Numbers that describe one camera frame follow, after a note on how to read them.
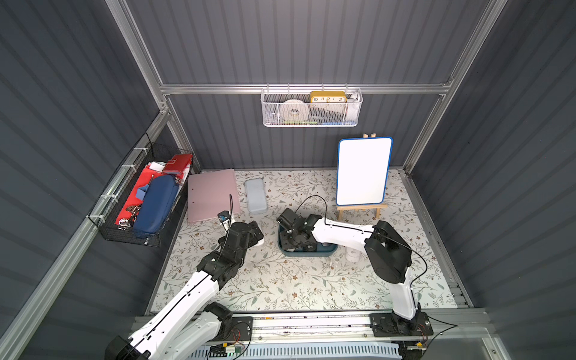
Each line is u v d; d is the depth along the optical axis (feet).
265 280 2.77
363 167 2.90
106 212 2.01
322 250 2.98
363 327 2.49
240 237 1.91
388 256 1.73
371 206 3.17
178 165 2.60
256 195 3.57
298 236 2.20
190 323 1.57
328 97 2.84
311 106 2.90
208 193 3.65
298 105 2.70
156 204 2.24
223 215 2.26
